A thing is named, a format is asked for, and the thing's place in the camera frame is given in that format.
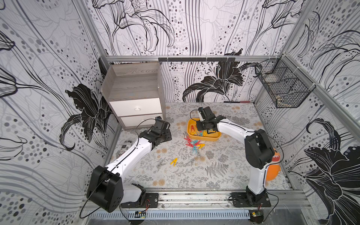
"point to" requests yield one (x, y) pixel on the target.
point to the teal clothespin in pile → (194, 149)
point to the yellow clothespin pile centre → (201, 146)
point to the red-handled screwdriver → (238, 101)
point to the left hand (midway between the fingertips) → (168, 137)
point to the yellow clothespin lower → (175, 161)
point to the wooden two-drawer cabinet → (135, 92)
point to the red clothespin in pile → (189, 142)
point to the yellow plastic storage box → (203, 135)
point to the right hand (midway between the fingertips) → (200, 123)
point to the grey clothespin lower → (160, 165)
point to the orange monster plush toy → (274, 168)
